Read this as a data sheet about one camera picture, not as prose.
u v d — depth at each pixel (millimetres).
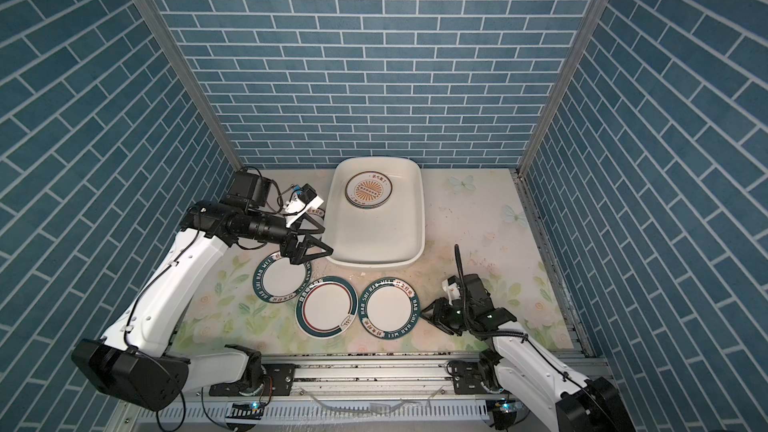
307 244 581
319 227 708
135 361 367
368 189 1120
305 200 606
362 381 753
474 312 666
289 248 587
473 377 737
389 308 852
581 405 415
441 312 740
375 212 1079
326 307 848
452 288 806
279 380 733
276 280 915
